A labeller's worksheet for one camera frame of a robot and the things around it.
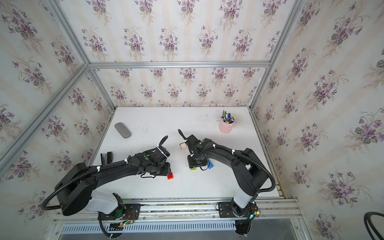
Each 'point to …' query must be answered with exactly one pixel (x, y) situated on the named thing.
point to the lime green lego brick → (194, 168)
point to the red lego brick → (170, 176)
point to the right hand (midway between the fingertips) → (195, 166)
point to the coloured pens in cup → (227, 118)
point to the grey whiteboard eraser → (120, 126)
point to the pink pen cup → (225, 128)
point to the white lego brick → (182, 145)
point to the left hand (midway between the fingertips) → (170, 172)
